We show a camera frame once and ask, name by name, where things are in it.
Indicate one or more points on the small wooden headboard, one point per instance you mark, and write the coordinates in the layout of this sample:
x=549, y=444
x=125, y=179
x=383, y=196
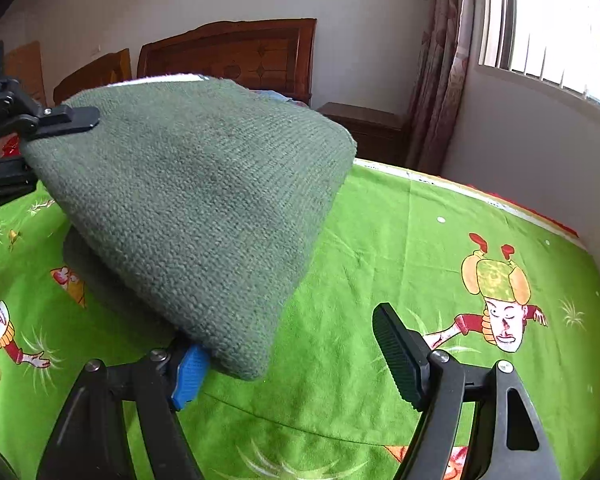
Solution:
x=108, y=69

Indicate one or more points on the barred window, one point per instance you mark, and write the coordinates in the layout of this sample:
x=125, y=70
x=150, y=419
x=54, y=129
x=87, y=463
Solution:
x=548, y=45

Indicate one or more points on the light wooden wardrobe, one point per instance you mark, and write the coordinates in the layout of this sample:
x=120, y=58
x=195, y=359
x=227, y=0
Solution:
x=25, y=64

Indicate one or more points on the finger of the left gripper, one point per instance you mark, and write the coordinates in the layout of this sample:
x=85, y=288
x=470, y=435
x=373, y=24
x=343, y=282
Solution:
x=65, y=119

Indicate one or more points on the red patterned bed sheet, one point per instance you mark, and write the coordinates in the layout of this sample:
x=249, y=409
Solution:
x=9, y=146

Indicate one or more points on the light blue floral quilt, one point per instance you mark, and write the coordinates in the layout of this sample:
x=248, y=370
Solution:
x=273, y=95

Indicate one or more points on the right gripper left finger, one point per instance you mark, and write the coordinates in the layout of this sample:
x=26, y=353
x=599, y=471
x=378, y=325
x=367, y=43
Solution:
x=89, y=439

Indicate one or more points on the large wooden headboard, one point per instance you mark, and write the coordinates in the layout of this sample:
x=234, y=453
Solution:
x=272, y=55

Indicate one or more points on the floral pink curtain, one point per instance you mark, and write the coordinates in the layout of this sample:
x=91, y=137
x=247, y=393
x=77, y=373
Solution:
x=439, y=87

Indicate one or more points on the wooden nightstand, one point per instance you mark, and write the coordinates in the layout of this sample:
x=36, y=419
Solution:
x=381, y=136

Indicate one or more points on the green knit sweater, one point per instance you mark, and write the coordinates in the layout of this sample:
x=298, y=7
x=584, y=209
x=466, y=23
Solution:
x=204, y=197

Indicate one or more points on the green cartoon bed sheet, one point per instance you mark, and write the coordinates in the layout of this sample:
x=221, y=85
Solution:
x=328, y=407

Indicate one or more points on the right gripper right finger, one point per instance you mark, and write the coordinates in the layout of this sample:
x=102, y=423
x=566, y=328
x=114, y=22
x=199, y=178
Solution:
x=507, y=439

